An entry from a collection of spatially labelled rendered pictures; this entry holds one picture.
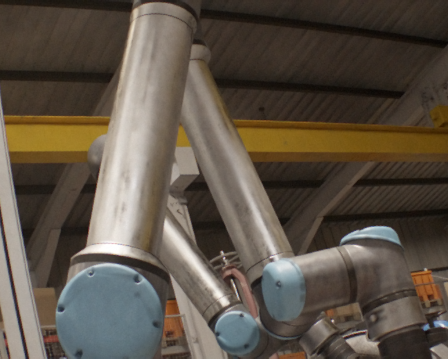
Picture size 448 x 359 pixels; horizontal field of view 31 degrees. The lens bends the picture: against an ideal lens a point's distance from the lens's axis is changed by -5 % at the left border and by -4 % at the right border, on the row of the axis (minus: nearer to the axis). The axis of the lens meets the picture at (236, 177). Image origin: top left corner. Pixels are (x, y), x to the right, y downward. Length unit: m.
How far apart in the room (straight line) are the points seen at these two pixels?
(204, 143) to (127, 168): 0.24
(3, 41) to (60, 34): 0.88
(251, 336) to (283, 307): 0.54
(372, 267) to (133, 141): 0.40
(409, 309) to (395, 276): 0.05
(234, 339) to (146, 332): 0.65
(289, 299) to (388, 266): 0.16
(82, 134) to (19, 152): 1.00
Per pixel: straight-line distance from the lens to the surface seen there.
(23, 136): 10.46
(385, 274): 1.25
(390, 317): 1.24
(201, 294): 1.82
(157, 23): 1.38
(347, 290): 1.24
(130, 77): 1.33
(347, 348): 1.89
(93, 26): 12.21
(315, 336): 1.88
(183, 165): 10.82
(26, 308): 1.49
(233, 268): 7.11
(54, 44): 12.31
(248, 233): 1.39
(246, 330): 1.76
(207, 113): 1.47
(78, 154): 10.51
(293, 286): 1.22
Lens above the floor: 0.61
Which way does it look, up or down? 22 degrees up
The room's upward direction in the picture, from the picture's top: 16 degrees counter-clockwise
